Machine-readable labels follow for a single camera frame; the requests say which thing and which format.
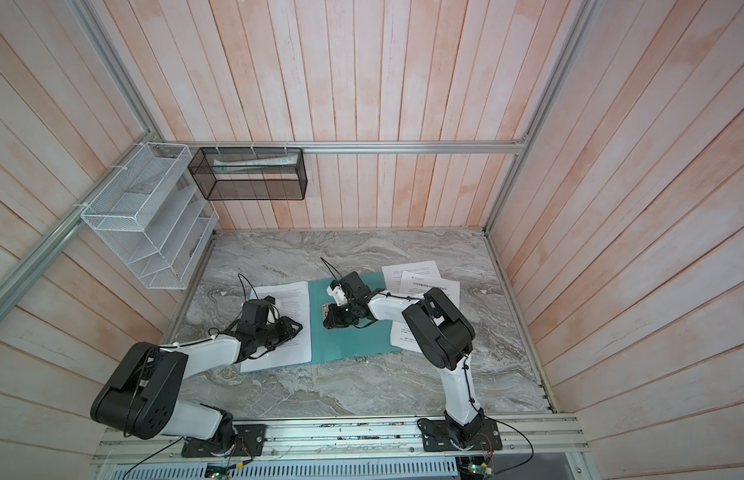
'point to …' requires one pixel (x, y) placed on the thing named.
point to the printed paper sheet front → (294, 303)
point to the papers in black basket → (239, 167)
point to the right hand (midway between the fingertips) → (324, 323)
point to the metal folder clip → (325, 309)
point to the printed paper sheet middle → (413, 285)
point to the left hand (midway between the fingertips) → (300, 333)
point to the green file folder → (350, 341)
